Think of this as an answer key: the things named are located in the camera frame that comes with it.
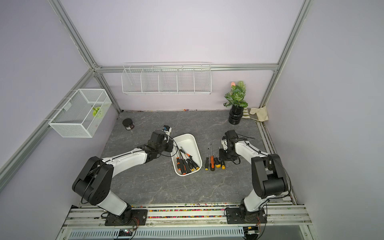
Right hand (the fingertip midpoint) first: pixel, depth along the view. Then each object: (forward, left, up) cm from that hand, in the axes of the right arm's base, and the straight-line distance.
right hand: (223, 156), depth 93 cm
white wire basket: (+13, +80, +25) cm, 85 cm away
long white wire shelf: (+44, +36, +28) cm, 63 cm away
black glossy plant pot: (+30, -12, +7) cm, 32 cm away
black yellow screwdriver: (-3, +10, 0) cm, 11 cm away
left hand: (+7, +32, +7) cm, 33 cm away
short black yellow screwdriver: (-4, +4, 0) cm, 6 cm away
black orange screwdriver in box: (-10, +24, +3) cm, 26 cm away
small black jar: (+27, +67, +1) cm, 73 cm away
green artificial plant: (+29, -8, +25) cm, 39 cm away
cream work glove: (+38, -34, -2) cm, 51 cm away
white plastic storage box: (+6, +24, +4) cm, 25 cm away
